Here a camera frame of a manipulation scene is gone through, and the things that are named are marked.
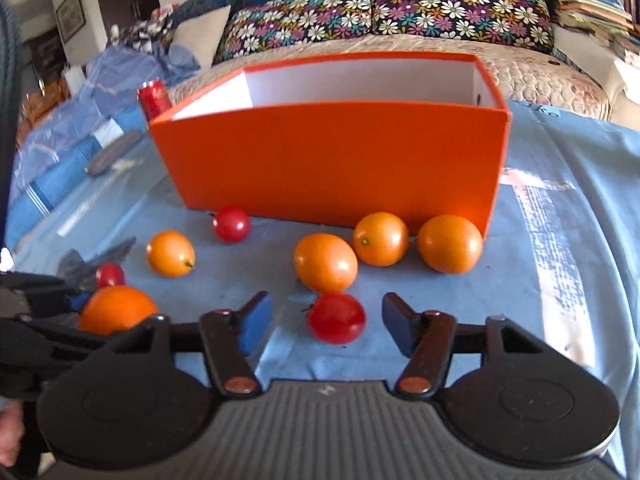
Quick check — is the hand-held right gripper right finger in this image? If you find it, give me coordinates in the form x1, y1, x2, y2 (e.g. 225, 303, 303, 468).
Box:
381, 292, 556, 401

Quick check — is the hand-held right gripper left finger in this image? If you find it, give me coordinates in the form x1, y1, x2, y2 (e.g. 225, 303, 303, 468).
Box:
102, 290, 273, 400

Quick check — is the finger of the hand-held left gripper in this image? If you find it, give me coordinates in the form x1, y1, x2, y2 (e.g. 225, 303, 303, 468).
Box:
0, 271, 90, 312
12, 311, 117, 362

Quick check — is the large orange mandarin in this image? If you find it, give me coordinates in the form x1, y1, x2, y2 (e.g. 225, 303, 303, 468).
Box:
79, 285, 160, 336

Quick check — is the red cherry tomato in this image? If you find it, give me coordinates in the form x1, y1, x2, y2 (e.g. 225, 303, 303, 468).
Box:
95, 262, 126, 289
211, 206, 252, 244
305, 291, 367, 345

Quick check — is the small orange kumquat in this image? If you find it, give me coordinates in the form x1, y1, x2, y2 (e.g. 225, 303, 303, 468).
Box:
146, 230, 197, 278
293, 232, 359, 293
417, 214, 484, 275
353, 211, 410, 267

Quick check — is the orange cardboard box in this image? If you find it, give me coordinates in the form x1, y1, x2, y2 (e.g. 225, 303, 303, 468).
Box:
149, 51, 513, 238

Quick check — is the person's left hand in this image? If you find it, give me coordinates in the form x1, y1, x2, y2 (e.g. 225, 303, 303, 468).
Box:
0, 402, 25, 458

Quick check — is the blue white striped towel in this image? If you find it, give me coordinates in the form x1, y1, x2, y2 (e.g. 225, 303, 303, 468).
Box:
5, 125, 151, 246

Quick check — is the light blue printed cloth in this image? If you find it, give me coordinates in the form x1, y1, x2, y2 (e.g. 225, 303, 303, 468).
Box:
0, 100, 640, 461

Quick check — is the red soda can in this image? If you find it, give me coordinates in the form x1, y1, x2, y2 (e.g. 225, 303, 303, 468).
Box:
137, 79, 173, 122

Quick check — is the blue crumpled sheet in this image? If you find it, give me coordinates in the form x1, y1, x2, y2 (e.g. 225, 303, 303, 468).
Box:
15, 42, 201, 161

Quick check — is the beige quilted bedspread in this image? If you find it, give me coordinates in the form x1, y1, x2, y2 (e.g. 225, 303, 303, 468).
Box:
167, 32, 613, 121

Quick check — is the black white patterned garment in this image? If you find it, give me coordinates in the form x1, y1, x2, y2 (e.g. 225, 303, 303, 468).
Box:
110, 4, 181, 53

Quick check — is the beige cushion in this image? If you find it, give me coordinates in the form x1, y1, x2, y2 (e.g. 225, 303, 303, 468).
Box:
172, 4, 233, 68

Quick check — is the floral pillow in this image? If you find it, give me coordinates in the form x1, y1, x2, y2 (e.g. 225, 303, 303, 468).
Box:
370, 0, 556, 53
215, 0, 373, 63

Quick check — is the white bulky object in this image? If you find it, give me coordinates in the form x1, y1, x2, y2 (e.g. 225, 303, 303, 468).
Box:
605, 55, 640, 126

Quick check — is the stack of books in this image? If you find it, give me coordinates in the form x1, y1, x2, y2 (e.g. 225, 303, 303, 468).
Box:
550, 0, 640, 61

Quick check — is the black braided cable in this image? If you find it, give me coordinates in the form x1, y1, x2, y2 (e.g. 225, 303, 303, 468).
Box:
0, 0, 25, 281

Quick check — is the framed wall picture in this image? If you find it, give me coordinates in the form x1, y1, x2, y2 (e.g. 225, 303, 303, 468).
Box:
55, 0, 83, 43

